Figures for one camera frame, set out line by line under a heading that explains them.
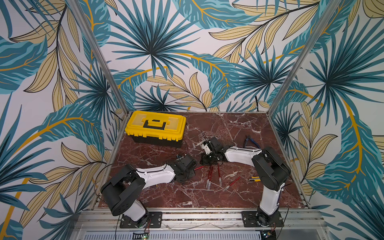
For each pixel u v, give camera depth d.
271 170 0.50
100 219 0.75
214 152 0.78
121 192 0.43
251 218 0.73
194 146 1.00
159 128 0.88
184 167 0.69
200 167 0.91
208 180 0.86
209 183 0.85
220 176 0.88
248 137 1.06
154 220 0.73
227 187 0.84
